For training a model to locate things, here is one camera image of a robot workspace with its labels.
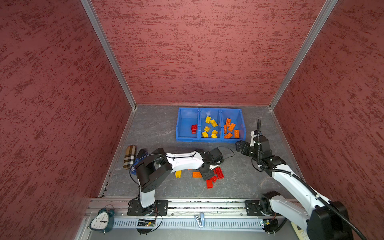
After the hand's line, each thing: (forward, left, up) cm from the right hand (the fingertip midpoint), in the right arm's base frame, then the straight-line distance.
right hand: (240, 147), depth 85 cm
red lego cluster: (-12, +13, -10) cm, 20 cm away
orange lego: (+26, +1, -9) cm, 27 cm away
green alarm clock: (-33, +70, -5) cm, 78 cm away
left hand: (-10, +22, -10) cm, 26 cm away
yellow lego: (+29, +16, -8) cm, 34 cm away
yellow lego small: (-12, +36, -7) cm, 39 cm away
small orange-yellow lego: (+12, +14, -6) cm, 19 cm away
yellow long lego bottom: (+26, +12, -9) cm, 30 cm away
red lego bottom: (-18, +19, -7) cm, 27 cm away
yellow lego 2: (+14, +20, -7) cm, 25 cm away
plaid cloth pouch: (+1, +67, -6) cm, 67 cm away
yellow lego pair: (+21, +18, -9) cm, 29 cm away
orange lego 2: (+22, -1, -9) cm, 23 cm away
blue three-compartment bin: (+25, +15, -9) cm, 31 cm away
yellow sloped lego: (+17, +12, -9) cm, 23 cm away
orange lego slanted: (+15, +3, -10) cm, 18 cm away
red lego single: (+18, +27, -5) cm, 33 cm away
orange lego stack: (-12, +26, -10) cm, 30 cm away
